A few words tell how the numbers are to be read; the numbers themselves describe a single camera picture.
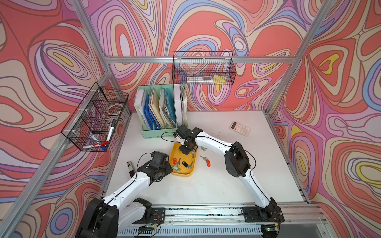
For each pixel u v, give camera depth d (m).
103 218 0.40
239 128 1.08
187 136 0.73
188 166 0.90
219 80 0.91
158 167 0.66
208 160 0.93
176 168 0.89
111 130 0.69
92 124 0.68
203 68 0.97
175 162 0.92
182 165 0.91
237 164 0.58
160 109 0.91
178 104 0.93
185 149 0.86
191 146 0.82
